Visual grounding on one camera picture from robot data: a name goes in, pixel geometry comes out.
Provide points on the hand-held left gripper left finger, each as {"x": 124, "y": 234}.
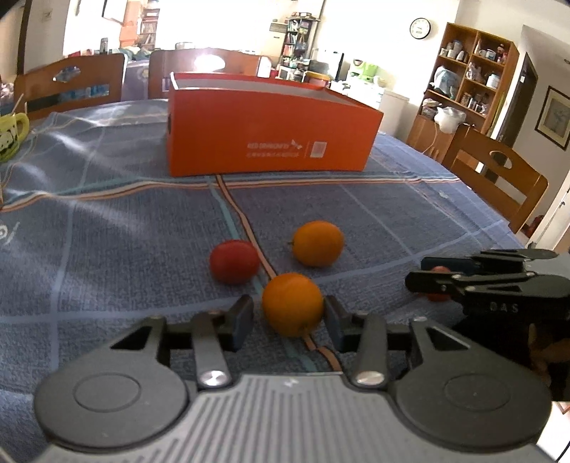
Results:
{"x": 242, "y": 321}

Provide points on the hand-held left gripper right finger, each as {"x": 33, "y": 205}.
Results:
{"x": 336, "y": 321}

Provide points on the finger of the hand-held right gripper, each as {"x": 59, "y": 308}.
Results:
{"x": 445, "y": 264}
{"x": 427, "y": 281}

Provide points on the small red tomato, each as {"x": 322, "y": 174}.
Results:
{"x": 439, "y": 297}

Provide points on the orange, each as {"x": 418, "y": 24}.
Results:
{"x": 318, "y": 244}
{"x": 291, "y": 305}

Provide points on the orange cardboard box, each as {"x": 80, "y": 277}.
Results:
{"x": 267, "y": 133}

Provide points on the person's right hand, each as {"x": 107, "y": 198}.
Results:
{"x": 541, "y": 351}

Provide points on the wooden chair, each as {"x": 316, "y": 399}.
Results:
{"x": 512, "y": 187}
{"x": 35, "y": 89}
{"x": 178, "y": 62}

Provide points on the blue striped tablecloth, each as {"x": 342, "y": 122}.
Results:
{"x": 133, "y": 267}

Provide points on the white kettle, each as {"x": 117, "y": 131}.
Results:
{"x": 450, "y": 119}

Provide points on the white low cabinet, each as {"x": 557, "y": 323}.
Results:
{"x": 392, "y": 107}

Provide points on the dark wooden door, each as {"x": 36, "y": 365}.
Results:
{"x": 521, "y": 98}

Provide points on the wooden open shelf cabinet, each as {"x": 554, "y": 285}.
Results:
{"x": 507, "y": 78}

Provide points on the green appliance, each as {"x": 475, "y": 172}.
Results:
{"x": 367, "y": 70}

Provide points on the black monitor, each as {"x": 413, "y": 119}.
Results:
{"x": 327, "y": 66}

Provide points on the dark bookshelf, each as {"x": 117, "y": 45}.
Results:
{"x": 298, "y": 40}

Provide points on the green panda mug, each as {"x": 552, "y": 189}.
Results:
{"x": 11, "y": 138}

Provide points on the metal spoon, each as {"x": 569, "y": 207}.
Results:
{"x": 18, "y": 104}

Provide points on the orange wooden shelf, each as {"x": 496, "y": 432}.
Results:
{"x": 133, "y": 26}

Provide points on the dark framed wall picture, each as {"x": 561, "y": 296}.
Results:
{"x": 554, "y": 115}

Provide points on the round wall clock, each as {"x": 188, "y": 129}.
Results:
{"x": 420, "y": 28}

